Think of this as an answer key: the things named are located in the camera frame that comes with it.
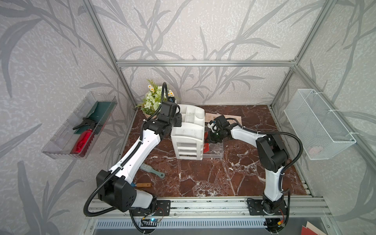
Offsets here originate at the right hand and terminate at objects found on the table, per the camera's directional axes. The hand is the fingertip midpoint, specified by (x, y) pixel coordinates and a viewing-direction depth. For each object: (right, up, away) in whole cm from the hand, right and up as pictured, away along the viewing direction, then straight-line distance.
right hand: (204, 140), depth 94 cm
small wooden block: (-34, -23, -14) cm, 44 cm away
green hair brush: (-35, -16, -8) cm, 39 cm away
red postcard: (+1, -4, -3) cm, 5 cm away
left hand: (-16, +15, -14) cm, 26 cm away
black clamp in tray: (-56, +13, -28) cm, 64 cm away
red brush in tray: (-50, +4, -36) cm, 62 cm away
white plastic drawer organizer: (-9, +3, -20) cm, 23 cm away
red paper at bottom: (+45, -38, -28) cm, 65 cm away
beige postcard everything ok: (+27, +14, +18) cm, 36 cm away
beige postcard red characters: (+4, +15, +20) cm, 25 cm away
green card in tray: (-51, +16, -25) cm, 59 cm away
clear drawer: (+6, -7, +1) cm, 9 cm away
